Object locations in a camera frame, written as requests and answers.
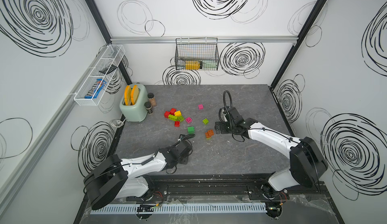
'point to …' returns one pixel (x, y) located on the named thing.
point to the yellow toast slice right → (134, 92)
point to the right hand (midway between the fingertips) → (223, 126)
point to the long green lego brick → (174, 118)
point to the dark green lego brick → (191, 130)
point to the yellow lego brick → (178, 113)
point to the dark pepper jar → (148, 107)
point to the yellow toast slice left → (127, 95)
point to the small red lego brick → (177, 123)
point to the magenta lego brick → (188, 120)
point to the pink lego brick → (201, 107)
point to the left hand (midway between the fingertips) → (184, 156)
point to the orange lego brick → (209, 133)
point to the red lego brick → (171, 112)
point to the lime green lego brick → (205, 121)
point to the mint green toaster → (137, 112)
